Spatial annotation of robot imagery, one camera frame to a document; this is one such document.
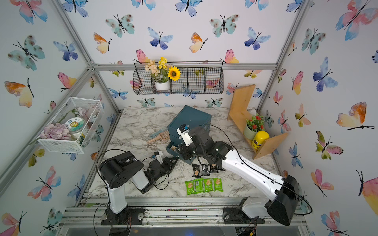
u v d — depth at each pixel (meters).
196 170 0.88
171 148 0.96
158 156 0.87
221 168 0.88
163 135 1.05
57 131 0.60
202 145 0.53
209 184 0.83
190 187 0.82
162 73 0.85
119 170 0.51
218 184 0.83
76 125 0.66
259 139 0.83
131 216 0.73
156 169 0.72
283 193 0.39
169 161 0.83
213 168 0.89
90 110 0.79
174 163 0.85
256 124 0.87
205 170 0.88
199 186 0.82
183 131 0.62
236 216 0.73
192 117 0.87
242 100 1.01
